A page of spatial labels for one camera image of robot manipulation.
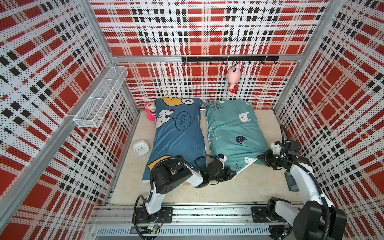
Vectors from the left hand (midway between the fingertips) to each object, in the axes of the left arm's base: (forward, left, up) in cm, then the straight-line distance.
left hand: (238, 173), depth 84 cm
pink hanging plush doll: (+50, +1, +32) cm, 59 cm away
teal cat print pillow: (+28, -1, +3) cm, 28 cm away
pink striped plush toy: (+50, +61, +3) cm, 78 cm away
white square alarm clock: (+16, +60, +2) cm, 62 cm away
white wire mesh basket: (+31, +88, +19) cm, 95 cm away
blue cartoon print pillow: (+21, +35, +12) cm, 43 cm away
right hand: (+7, -11, +8) cm, 16 cm away
